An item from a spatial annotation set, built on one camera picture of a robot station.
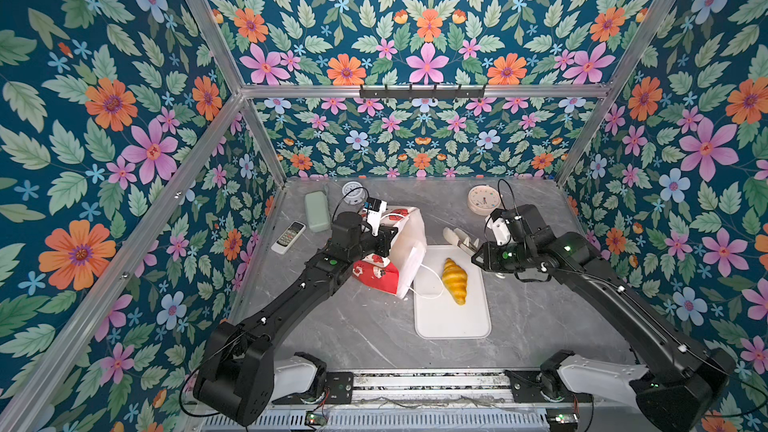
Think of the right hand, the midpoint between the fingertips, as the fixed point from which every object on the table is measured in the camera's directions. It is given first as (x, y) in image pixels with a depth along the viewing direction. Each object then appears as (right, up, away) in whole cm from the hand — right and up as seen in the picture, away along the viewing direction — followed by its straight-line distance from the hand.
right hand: (475, 257), depth 73 cm
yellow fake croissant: (-3, -9, +16) cm, 18 cm away
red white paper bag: (-20, -6, +7) cm, 22 cm away
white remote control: (-58, +2, +28) cm, 64 cm away
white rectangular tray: (-8, -19, +13) cm, 24 cm away
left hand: (-19, +8, +5) cm, 21 cm away
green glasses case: (-49, +11, +32) cm, 60 cm away
